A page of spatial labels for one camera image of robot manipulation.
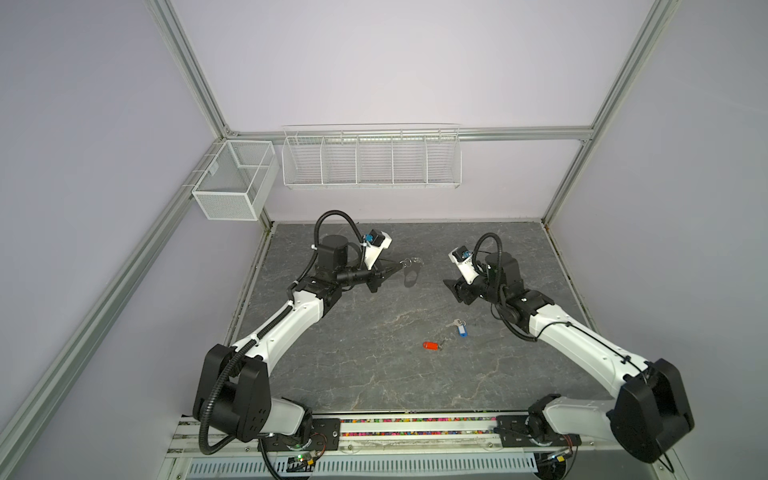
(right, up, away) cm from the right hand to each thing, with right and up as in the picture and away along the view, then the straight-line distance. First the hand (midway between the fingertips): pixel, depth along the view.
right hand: (456, 274), depth 83 cm
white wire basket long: (-25, +38, +15) cm, 48 cm away
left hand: (-16, +2, -6) cm, 17 cm away
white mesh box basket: (-72, +29, +19) cm, 80 cm away
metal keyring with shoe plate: (-13, +2, -4) cm, 13 cm away
